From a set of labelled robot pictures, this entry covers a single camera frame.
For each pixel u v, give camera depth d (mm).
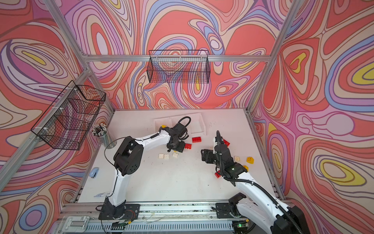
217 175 847
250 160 905
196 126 1081
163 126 1046
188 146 959
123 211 705
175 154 933
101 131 860
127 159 544
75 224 693
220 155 602
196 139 1009
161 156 931
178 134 781
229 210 653
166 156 930
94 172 848
